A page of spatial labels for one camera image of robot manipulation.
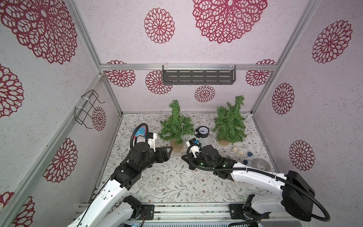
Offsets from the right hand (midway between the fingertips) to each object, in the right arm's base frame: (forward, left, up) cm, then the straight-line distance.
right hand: (180, 157), depth 75 cm
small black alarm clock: (+30, -15, -17) cm, 38 cm away
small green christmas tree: (+12, +3, +10) cm, 16 cm away
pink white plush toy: (+1, +17, +18) cm, 25 cm away
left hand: (+2, +6, +5) cm, 8 cm away
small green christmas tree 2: (+21, -29, +4) cm, 36 cm away
